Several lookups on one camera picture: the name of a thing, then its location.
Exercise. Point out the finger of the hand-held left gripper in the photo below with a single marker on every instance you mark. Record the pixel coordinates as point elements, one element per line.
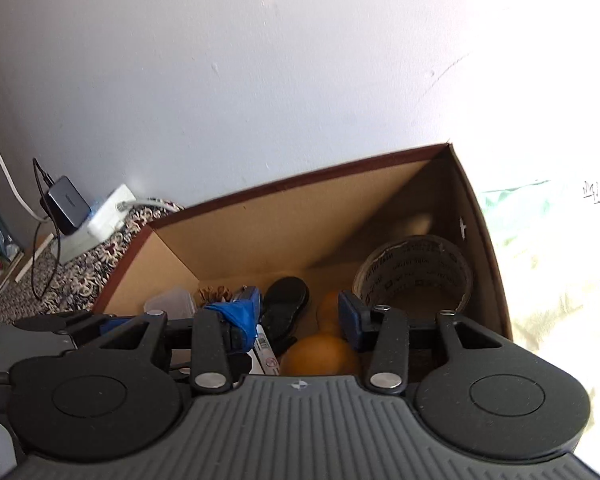
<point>107,324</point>

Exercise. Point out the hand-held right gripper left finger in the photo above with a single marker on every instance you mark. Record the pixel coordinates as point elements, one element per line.
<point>237,315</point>

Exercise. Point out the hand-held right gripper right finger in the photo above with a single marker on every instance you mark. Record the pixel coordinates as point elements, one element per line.
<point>352,321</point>

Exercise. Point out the wooden gourd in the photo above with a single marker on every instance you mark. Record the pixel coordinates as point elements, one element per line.
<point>320,352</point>

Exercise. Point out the blue whiteboard marker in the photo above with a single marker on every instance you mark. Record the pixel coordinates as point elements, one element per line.
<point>266,352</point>

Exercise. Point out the clear plastic container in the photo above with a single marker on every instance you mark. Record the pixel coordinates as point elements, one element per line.
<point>172,302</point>

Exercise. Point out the brown cardboard box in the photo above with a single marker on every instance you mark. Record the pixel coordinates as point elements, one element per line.
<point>305,220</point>

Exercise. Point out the pine cone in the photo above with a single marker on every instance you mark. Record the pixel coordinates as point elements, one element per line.
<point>214,294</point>

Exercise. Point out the black oval case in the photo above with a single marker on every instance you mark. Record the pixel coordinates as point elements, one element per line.
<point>285,305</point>

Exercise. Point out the floral patterned cloth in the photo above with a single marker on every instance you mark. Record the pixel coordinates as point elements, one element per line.
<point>85,265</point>

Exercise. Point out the white power adapter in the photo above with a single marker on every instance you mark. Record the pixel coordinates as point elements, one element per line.
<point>111,212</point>

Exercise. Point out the black charger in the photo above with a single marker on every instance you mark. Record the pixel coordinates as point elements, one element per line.
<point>66,205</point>

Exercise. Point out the pale green bed sheet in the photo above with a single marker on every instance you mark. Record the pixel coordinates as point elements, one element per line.
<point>525,210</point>

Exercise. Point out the pale yellow bed sheet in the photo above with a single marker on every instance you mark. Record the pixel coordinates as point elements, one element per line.
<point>565,300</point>

